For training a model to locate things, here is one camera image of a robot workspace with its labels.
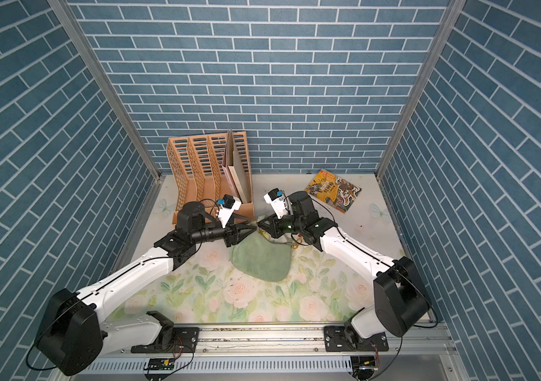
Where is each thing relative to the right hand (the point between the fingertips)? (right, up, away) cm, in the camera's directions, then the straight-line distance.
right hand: (262, 224), depth 79 cm
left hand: (-1, 0, -5) cm, 5 cm away
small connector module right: (+31, -41, -9) cm, 52 cm away
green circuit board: (-30, -42, -7) cm, 53 cm away
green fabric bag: (0, -12, +3) cm, 13 cm away
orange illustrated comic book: (+33, +11, +33) cm, 48 cm away
